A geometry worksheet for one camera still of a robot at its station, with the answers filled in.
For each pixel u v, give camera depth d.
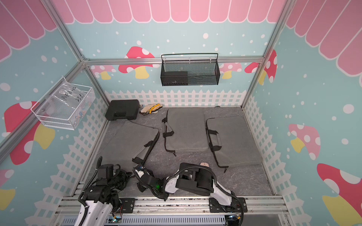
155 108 1.20
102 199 0.57
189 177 0.53
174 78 0.90
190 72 0.91
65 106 0.71
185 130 1.03
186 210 0.74
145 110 1.16
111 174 0.67
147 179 0.64
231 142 0.98
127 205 0.74
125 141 0.97
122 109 1.18
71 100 0.74
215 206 0.74
